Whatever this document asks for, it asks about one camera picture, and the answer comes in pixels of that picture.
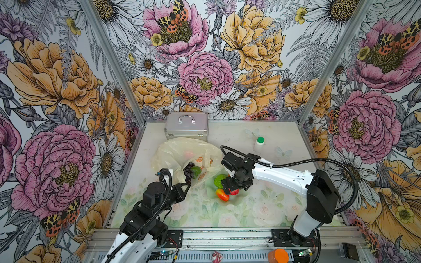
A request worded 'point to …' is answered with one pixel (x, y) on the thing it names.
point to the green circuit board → (305, 252)
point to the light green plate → (210, 192)
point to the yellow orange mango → (221, 195)
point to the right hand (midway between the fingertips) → (235, 193)
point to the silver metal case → (187, 125)
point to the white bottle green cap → (259, 144)
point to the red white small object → (216, 257)
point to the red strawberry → (234, 193)
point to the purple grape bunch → (188, 172)
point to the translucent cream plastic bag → (173, 154)
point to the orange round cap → (278, 256)
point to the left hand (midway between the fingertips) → (190, 190)
